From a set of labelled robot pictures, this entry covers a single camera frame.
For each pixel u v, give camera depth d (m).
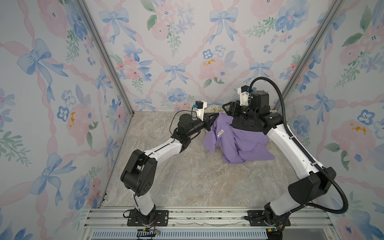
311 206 0.49
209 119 0.72
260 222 0.73
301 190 0.45
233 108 0.65
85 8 0.69
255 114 0.56
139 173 0.49
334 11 0.70
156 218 0.73
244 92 0.66
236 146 0.90
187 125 0.64
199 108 0.68
